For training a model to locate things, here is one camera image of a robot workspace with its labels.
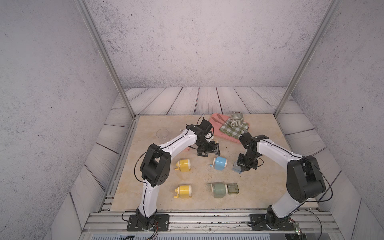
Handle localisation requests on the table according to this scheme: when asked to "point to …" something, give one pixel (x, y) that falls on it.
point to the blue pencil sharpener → (219, 163)
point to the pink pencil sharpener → (187, 149)
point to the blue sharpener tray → (236, 168)
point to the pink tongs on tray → (222, 122)
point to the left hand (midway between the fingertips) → (217, 155)
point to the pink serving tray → (216, 126)
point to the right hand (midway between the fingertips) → (241, 169)
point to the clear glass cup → (162, 133)
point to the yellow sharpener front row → (183, 191)
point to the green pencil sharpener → (219, 189)
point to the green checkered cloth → (234, 132)
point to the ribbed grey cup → (236, 119)
